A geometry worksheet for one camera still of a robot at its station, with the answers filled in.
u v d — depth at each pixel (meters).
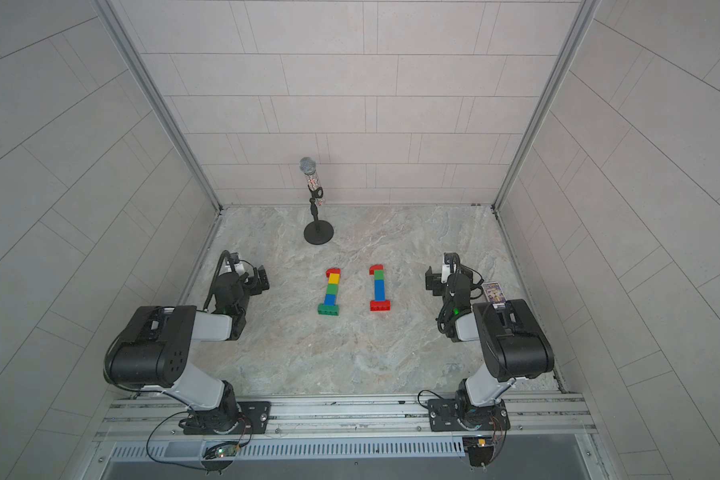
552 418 0.72
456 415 0.71
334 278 0.94
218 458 0.65
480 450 0.68
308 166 0.85
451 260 0.76
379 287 0.93
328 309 0.87
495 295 0.91
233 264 0.77
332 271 0.96
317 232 1.06
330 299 0.89
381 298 0.91
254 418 0.71
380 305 0.89
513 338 0.46
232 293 0.70
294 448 0.68
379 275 0.96
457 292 0.69
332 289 0.94
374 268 0.97
